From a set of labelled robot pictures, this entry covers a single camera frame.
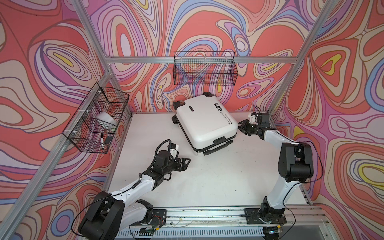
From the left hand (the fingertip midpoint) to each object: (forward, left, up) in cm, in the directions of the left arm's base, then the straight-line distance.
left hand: (187, 159), depth 84 cm
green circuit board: (-33, +19, -9) cm, 39 cm away
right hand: (+22, -31, +2) cm, 38 cm away
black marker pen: (+2, +42, +16) cm, 45 cm away
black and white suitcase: (+17, -11, +11) cm, 23 cm away
